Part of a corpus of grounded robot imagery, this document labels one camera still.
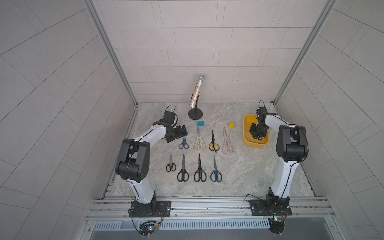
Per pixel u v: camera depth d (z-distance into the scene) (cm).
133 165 46
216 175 82
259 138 96
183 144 94
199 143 94
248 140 91
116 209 72
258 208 71
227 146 93
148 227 65
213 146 93
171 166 85
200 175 82
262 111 84
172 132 81
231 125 102
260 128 83
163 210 71
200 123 104
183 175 82
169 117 75
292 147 56
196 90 94
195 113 108
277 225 68
